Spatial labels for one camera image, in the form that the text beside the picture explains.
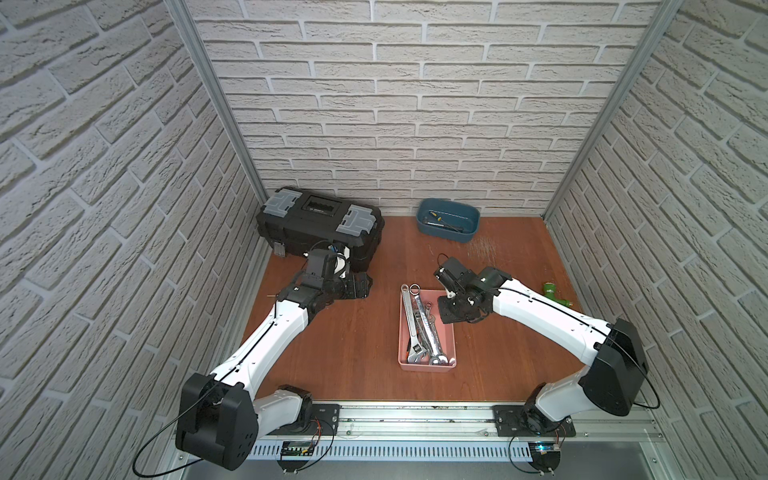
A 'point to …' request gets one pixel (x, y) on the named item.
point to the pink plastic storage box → (445, 333)
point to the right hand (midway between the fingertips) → (449, 314)
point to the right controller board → (545, 456)
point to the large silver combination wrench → (417, 350)
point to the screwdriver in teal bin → (435, 220)
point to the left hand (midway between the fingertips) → (362, 276)
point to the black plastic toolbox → (292, 222)
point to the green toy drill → (550, 292)
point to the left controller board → (295, 448)
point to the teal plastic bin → (450, 219)
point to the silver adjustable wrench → (422, 336)
